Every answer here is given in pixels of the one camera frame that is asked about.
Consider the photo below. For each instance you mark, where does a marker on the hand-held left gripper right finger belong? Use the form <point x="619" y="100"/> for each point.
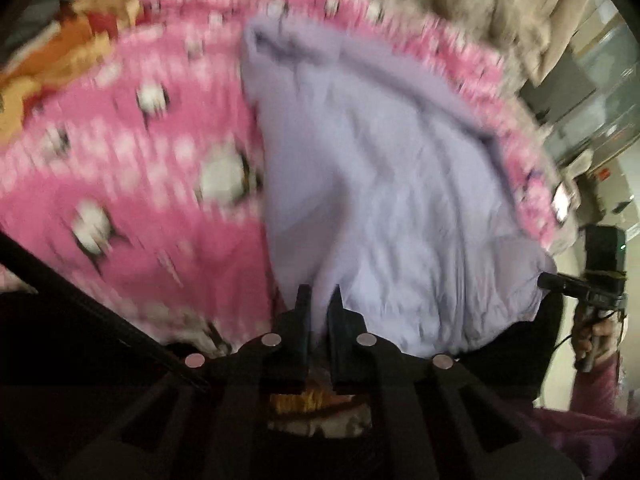
<point x="336" y="322"/>

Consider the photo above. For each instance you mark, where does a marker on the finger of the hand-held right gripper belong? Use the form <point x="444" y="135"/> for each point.
<point x="560" y="282"/>

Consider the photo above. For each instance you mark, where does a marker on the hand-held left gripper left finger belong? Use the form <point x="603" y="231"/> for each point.
<point x="300" y="320"/>

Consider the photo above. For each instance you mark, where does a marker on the lavender zip jacket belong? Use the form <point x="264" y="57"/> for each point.
<point x="380" y="200"/>

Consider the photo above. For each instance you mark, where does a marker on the person's right forearm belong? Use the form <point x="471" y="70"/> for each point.
<point x="597" y="390"/>

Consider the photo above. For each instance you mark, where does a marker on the person's right hand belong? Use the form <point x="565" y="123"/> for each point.
<point x="597" y="337"/>

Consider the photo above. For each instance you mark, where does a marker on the person's maroon clothing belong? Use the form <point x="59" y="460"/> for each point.
<point x="585" y="445"/>

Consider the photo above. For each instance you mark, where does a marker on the glass door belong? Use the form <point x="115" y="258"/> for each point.
<point x="595" y="80"/>

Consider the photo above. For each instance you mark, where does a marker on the pink penguin print blanket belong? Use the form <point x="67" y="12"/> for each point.
<point x="125" y="160"/>

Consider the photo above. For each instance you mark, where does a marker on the beige fuzzy blanket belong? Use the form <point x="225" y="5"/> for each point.
<point x="490" y="5"/>

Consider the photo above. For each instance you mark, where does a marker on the orange cartoon blanket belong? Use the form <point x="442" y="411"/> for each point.
<point x="55" y="55"/>

